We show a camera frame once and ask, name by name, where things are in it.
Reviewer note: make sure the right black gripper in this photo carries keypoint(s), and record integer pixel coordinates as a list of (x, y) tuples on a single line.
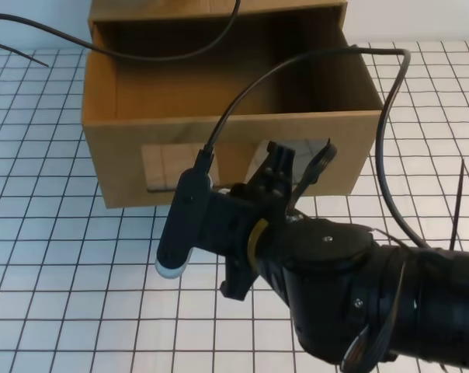
[(229, 219)]

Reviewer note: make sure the brown shoebox drawer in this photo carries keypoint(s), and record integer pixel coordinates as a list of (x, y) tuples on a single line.
[(145, 122)]

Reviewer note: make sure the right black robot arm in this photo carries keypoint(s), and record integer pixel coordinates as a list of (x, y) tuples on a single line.
[(354, 302)]

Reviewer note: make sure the upper brown shoebox shell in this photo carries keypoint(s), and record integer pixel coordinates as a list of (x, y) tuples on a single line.
[(109, 11)]

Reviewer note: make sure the right black cable tie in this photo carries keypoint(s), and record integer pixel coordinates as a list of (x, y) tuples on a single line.
[(457, 206)]

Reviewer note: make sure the thin black cable tie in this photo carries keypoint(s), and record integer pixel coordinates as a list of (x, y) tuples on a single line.
[(21, 54)]

